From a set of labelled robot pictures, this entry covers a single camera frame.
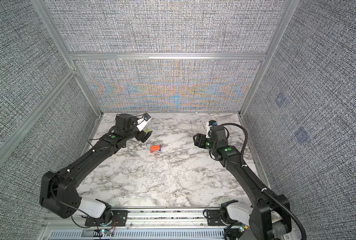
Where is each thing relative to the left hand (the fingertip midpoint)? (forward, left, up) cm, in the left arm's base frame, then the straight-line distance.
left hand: (144, 124), depth 84 cm
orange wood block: (-1, -4, -22) cm, 23 cm away
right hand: (-8, -30, -3) cm, 31 cm away
